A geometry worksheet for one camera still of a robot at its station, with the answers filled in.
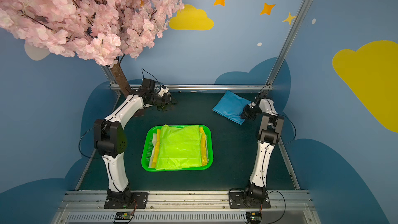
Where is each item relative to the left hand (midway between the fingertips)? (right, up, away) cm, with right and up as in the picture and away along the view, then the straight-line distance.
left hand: (177, 103), depth 90 cm
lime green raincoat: (+3, -24, -10) cm, 26 cm away
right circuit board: (+39, -55, -17) cm, 70 cm away
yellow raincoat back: (+16, -30, -11) cm, 35 cm away
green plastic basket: (-16, -24, -6) cm, 29 cm away
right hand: (+44, -7, +17) cm, 47 cm away
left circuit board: (-22, -54, -18) cm, 61 cm away
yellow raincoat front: (-11, -26, -5) cm, 28 cm away
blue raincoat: (+36, -2, +21) cm, 42 cm away
